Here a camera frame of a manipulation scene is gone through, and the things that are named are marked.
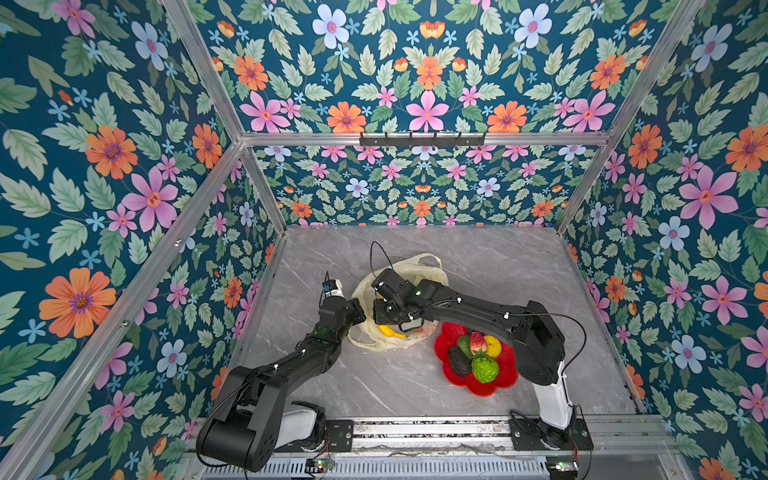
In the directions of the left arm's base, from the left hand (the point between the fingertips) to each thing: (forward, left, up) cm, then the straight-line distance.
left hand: (362, 296), depth 90 cm
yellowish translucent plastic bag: (+8, -16, +2) cm, 17 cm away
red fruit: (-17, -31, 0) cm, 36 cm away
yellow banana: (-13, -7, +1) cm, 15 cm away
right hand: (-5, -5, +2) cm, 8 cm away
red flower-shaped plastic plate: (-12, -25, -5) cm, 28 cm away
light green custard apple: (-23, -32, -3) cm, 40 cm away
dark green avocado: (-16, -29, -4) cm, 33 cm away
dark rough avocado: (-21, -27, -5) cm, 34 cm away
